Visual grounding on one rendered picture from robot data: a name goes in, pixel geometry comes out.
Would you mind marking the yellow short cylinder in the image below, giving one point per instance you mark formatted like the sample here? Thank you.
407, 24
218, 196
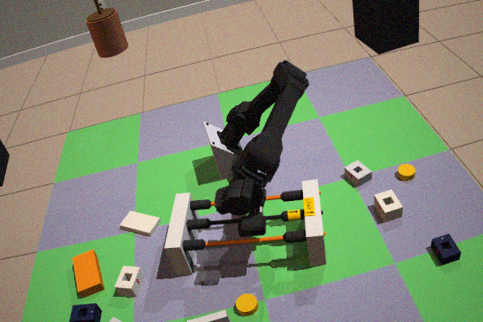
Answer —
406, 172
247, 304

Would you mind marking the orange rectangular block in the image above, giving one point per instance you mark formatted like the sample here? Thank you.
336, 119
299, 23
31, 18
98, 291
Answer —
88, 274

